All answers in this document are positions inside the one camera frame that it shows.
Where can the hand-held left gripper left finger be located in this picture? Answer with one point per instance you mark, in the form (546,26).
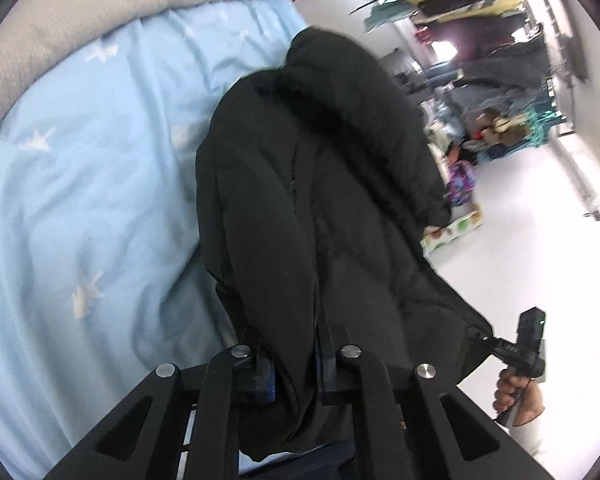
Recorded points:
(262,380)

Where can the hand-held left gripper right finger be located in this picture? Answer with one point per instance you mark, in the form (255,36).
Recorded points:
(326,375)

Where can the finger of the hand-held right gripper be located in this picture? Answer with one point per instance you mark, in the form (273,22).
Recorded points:
(487,342)

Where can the black puffer jacket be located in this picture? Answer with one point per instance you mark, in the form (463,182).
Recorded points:
(330,185)

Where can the person's right forearm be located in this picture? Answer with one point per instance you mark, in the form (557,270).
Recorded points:
(530,435)

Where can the pile of clothes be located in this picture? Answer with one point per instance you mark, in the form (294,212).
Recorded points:
(480,135)

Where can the person's right hand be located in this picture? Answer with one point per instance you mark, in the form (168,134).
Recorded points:
(532,402)

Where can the dotted rolled mat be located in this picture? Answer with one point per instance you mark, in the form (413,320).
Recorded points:
(455,230)

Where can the purple printed cloth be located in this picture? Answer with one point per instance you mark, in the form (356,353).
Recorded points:
(460,182)

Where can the green clip hanger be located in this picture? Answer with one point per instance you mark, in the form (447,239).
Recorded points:
(545,120)

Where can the light blue star bed sheet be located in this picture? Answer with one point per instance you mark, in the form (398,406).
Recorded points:
(105,185)

